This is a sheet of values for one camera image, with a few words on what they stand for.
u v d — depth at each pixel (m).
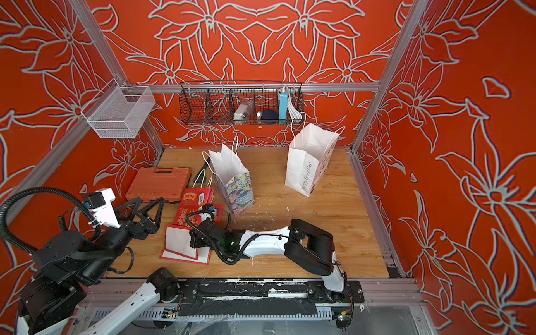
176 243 0.78
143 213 0.45
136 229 0.45
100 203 0.43
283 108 0.88
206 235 0.57
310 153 0.83
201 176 1.11
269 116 0.96
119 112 0.92
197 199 0.81
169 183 0.98
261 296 0.73
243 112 0.92
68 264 0.34
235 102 1.00
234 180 0.76
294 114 0.91
